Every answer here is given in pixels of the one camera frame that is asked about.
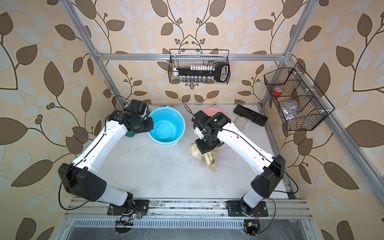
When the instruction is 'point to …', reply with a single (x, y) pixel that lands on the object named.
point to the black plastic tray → (250, 114)
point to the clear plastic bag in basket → (290, 109)
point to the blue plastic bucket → (169, 125)
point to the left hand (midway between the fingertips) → (149, 124)
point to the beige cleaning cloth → (210, 157)
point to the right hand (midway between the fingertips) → (204, 149)
